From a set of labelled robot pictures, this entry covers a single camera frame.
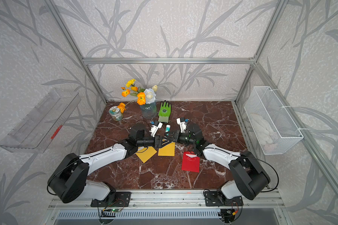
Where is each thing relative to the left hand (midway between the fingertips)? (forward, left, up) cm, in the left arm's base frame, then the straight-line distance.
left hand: (169, 142), depth 78 cm
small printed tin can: (+29, +41, -9) cm, 51 cm away
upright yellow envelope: (+2, +1, -15) cm, 15 cm away
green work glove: (+35, +5, -15) cm, 38 cm away
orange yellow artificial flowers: (+19, +12, +17) cm, 29 cm away
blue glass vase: (+29, +16, -7) cm, 34 cm away
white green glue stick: (+6, +1, +4) cm, 8 cm away
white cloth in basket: (0, -54, +6) cm, 54 cm away
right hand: (+3, +2, +3) cm, 5 cm away
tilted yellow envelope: (-7, +12, 0) cm, 14 cm away
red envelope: (-5, -13, -16) cm, 21 cm away
